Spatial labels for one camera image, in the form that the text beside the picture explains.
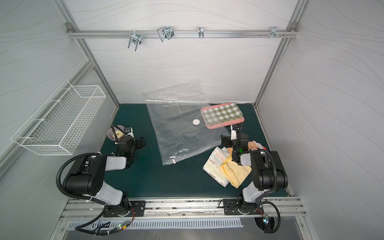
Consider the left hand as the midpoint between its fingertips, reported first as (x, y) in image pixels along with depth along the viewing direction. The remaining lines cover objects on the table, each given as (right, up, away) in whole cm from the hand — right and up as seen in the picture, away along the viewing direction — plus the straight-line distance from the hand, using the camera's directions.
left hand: (135, 137), depth 94 cm
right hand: (+61, +2, +1) cm, 61 cm away
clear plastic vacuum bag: (+27, +6, +11) cm, 30 cm away
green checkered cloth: (+60, +16, +20) cm, 65 cm away
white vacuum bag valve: (+39, +9, +13) cm, 42 cm away
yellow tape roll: (-14, +2, +6) cm, 15 cm away
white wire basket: (-25, +9, -26) cm, 37 cm away
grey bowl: (-18, +1, +3) cm, 18 cm away
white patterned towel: (+49, -15, -8) cm, 52 cm away
